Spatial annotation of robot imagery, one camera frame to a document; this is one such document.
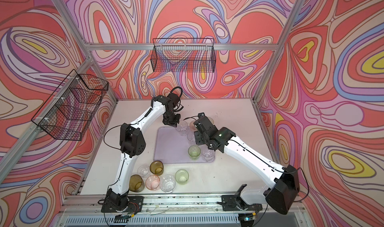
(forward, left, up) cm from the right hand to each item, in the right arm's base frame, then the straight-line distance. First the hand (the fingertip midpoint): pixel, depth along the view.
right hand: (203, 138), depth 78 cm
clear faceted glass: (-3, -3, -16) cm, 17 cm away
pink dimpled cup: (+17, +5, -13) cm, 22 cm away
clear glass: (+16, +13, -13) cm, 25 cm away
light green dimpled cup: (-14, +12, -17) cm, 25 cm away
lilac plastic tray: (+3, +19, -16) cm, 25 cm away
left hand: (+15, +14, -8) cm, 22 cm away
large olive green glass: (-17, +37, -16) cm, 44 cm away
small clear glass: (-11, +34, -15) cm, 39 cm away
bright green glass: (0, +5, -16) cm, 17 cm away
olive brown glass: (-9, +27, -16) cm, 33 cm away
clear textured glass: (+10, +7, -15) cm, 19 cm away
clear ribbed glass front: (-17, +20, -17) cm, 32 cm away
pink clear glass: (-17, +28, -16) cm, 36 cm away
